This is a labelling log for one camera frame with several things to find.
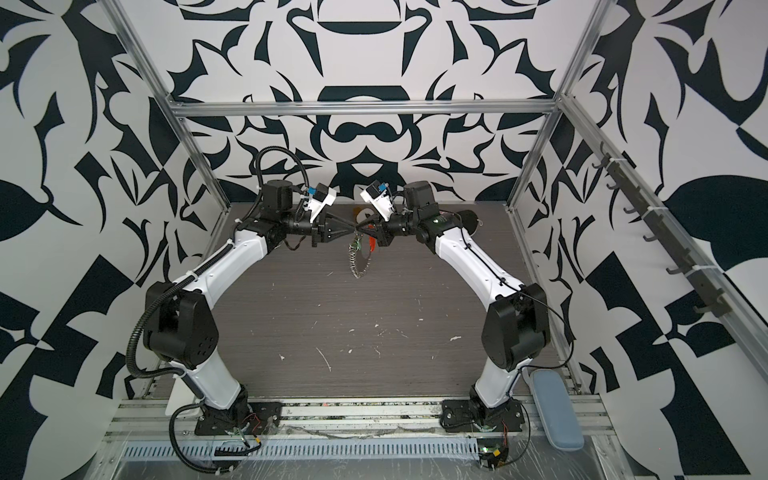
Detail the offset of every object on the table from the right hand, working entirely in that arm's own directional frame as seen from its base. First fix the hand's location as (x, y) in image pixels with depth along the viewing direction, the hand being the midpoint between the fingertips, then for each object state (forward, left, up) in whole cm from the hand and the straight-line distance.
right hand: (360, 224), depth 77 cm
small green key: (-3, +1, -4) cm, 5 cm away
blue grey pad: (-40, -48, -29) cm, 69 cm away
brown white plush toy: (+26, +3, -24) cm, 36 cm away
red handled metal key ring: (-4, +2, -8) cm, 10 cm away
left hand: (0, +1, +1) cm, 2 cm away
